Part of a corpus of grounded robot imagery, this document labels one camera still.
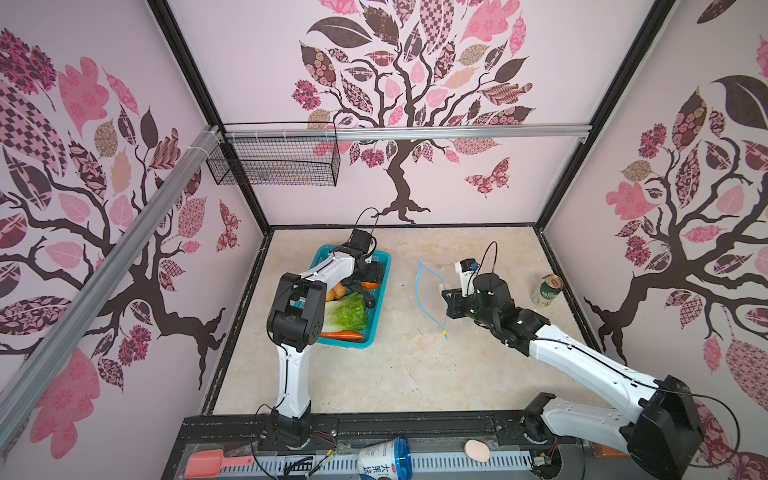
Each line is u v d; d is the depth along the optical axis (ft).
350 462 2.30
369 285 3.20
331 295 3.01
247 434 2.44
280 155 3.11
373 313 2.81
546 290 2.98
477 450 2.29
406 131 3.10
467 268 2.28
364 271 2.95
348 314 2.79
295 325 1.79
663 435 1.27
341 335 2.85
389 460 2.09
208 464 2.20
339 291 3.12
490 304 1.94
